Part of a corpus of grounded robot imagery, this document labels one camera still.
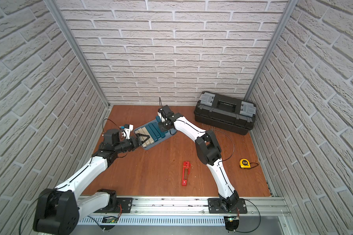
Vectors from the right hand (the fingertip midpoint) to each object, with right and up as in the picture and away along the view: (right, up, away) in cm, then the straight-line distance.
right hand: (165, 125), depth 98 cm
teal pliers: (-8, -4, +3) cm, 9 cm away
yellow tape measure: (+50, -23, -11) cm, 56 cm away
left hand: (-8, -6, -17) cm, 20 cm away
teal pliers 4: (-4, +5, -5) cm, 8 cm away
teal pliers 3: (-6, -2, +5) cm, 8 cm away
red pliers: (+13, -30, -18) cm, 38 cm away
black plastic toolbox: (+42, +8, -5) cm, 43 cm away
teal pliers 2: (-9, -5, +1) cm, 11 cm away
